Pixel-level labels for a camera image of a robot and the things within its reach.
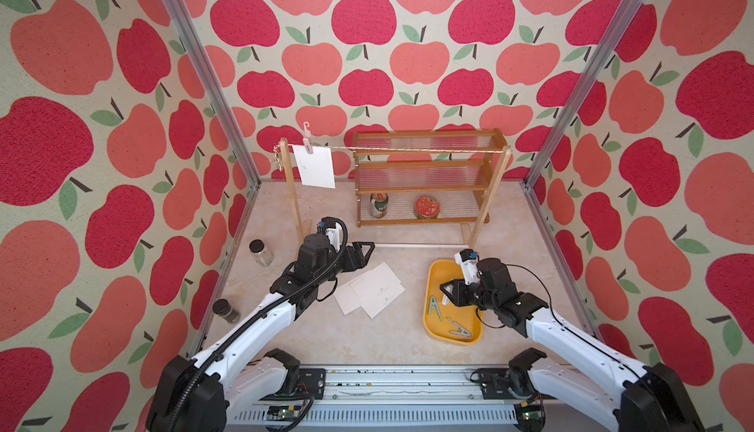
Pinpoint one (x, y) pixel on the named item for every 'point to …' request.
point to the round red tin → (426, 207)
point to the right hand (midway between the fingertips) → (445, 291)
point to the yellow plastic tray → (443, 321)
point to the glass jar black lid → (261, 254)
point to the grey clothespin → (460, 331)
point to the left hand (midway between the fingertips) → (367, 252)
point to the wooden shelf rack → (425, 174)
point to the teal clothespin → (434, 303)
